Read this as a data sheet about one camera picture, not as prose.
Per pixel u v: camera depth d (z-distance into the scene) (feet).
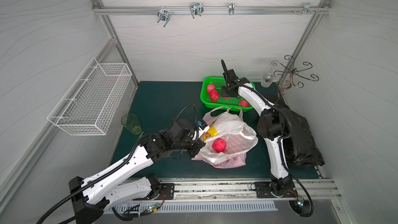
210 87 3.62
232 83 2.44
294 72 2.75
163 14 2.51
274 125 1.98
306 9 2.51
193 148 1.95
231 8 2.60
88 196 1.25
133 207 2.35
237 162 2.52
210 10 2.61
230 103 3.23
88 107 2.24
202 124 1.95
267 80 3.14
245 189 2.47
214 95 3.44
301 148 2.42
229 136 2.20
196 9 2.51
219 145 2.69
